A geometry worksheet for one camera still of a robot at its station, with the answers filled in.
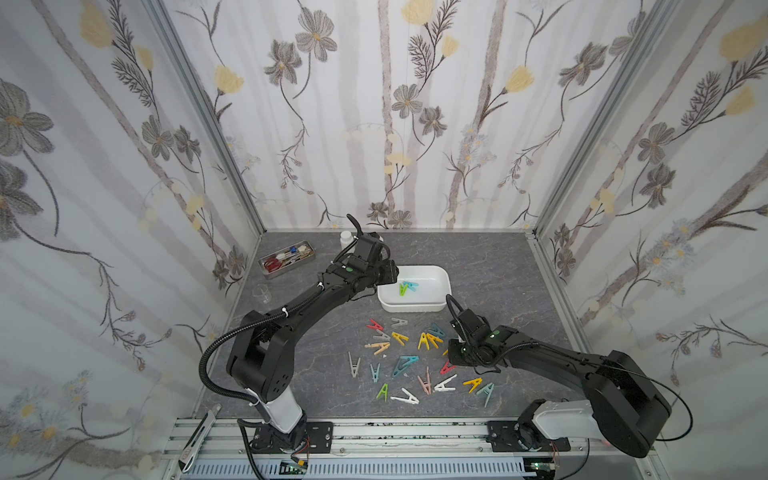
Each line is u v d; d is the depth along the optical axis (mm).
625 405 421
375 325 930
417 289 1037
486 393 805
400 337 906
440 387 819
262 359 451
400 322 948
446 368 854
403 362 862
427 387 816
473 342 675
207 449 734
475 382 822
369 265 675
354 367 851
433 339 906
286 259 1115
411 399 799
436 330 922
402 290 1014
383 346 894
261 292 973
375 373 839
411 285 1043
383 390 817
